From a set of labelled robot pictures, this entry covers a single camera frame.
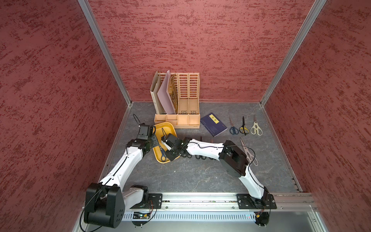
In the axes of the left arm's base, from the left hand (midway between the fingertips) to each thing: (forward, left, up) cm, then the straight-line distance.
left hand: (152, 143), depth 86 cm
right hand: (-4, -11, -9) cm, 14 cm away
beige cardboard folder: (+26, -1, +20) cm, 33 cm away
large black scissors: (+8, -31, -9) cm, 33 cm away
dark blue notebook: (+19, -42, -9) cm, 47 cm away
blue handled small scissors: (-5, -6, -9) cm, 12 cm away
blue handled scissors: (+16, -55, -9) cm, 58 cm away
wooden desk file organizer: (+46, -19, +6) cm, 50 cm away
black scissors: (+8, -38, -9) cm, 40 cm away
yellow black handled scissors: (+17, -63, -9) cm, 65 cm away
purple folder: (+27, -5, +15) cm, 31 cm away
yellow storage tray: (-2, -4, -7) cm, 8 cm away
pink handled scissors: (-4, -61, -9) cm, 62 cm away
